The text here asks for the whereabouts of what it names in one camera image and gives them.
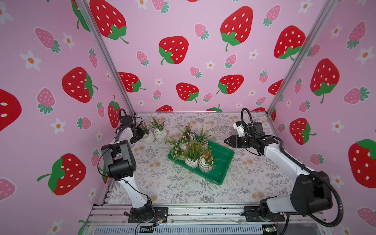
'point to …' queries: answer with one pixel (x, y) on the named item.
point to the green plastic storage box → (222, 156)
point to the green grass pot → (193, 152)
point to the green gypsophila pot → (203, 138)
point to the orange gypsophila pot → (206, 162)
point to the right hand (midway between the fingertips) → (225, 141)
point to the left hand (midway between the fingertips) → (142, 134)
